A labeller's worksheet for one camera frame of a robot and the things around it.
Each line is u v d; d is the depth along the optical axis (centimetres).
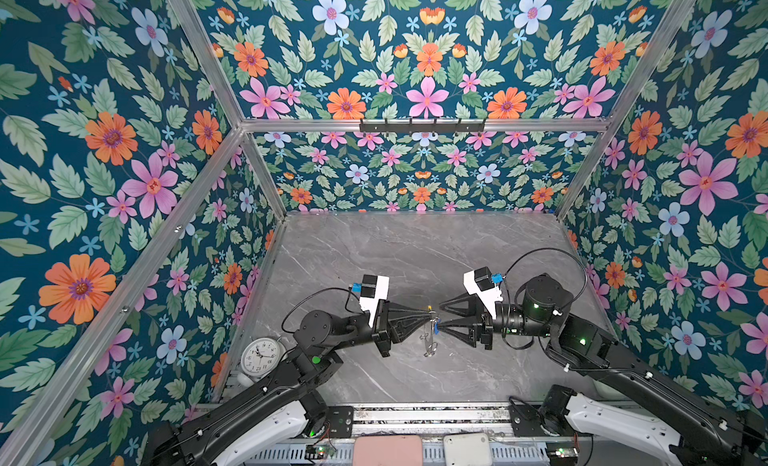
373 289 48
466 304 57
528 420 73
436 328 55
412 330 54
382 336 49
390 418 75
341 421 73
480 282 49
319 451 70
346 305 52
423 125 92
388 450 69
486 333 50
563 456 70
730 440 39
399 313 52
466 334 53
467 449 69
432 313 53
